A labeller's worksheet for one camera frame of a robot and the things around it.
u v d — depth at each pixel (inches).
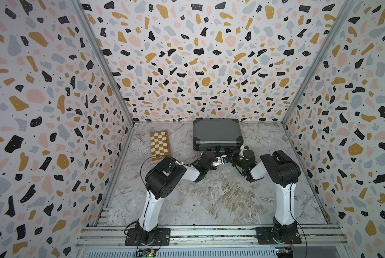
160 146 41.0
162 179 21.4
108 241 28.7
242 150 37.6
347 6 28.0
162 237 28.9
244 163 33.0
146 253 27.6
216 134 41.0
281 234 25.7
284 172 22.2
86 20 28.8
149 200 22.1
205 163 30.6
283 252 28.1
